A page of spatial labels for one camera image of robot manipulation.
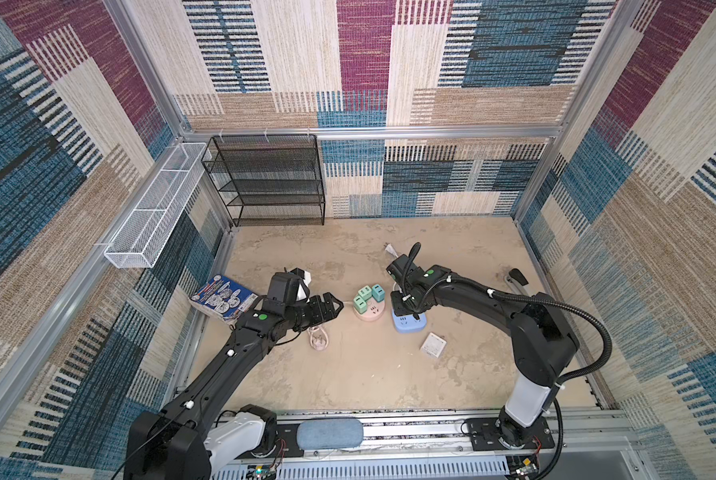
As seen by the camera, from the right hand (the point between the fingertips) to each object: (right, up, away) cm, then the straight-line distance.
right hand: (404, 311), depth 89 cm
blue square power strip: (+1, -4, +1) cm, 4 cm away
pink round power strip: (-9, -1, +4) cm, 9 cm away
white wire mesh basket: (-64, +20, -19) cm, 70 cm away
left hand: (-20, +3, -9) cm, 22 cm away
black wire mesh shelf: (-46, +43, +19) cm, 66 cm away
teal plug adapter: (-7, +5, +2) cm, 9 cm away
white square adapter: (+8, -9, -3) cm, 12 cm away
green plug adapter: (-13, +2, 0) cm, 13 cm away
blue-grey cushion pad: (-21, -25, -17) cm, 37 cm away
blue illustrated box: (-56, +3, +7) cm, 57 cm away
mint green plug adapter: (-11, +5, +3) cm, 13 cm away
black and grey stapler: (+38, +7, +9) cm, 40 cm away
